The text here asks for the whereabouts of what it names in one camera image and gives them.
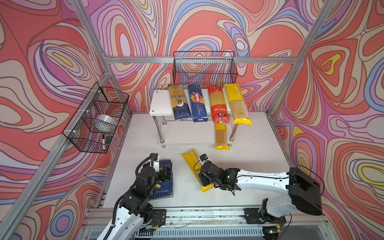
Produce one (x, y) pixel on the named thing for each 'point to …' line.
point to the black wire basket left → (92, 126)
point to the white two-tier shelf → (171, 132)
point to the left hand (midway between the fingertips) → (165, 162)
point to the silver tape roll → (109, 119)
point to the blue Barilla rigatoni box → (163, 189)
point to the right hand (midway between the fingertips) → (202, 177)
